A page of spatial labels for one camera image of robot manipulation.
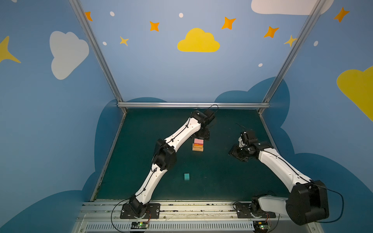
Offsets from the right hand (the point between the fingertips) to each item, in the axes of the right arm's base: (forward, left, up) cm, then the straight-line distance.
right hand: (232, 152), depth 86 cm
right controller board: (-35, -12, -11) cm, 39 cm away
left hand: (+9, +18, +1) cm, 20 cm away
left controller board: (-38, +49, -9) cm, 63 cm away
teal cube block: (-13, +27, -8) cm, 31 cm away
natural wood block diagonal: (+6, +21, -9) cm, 24 cm away
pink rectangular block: (+8, +20, -2) cm, 22 cm away
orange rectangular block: (+7, +21, -6) cm, 23 cm away
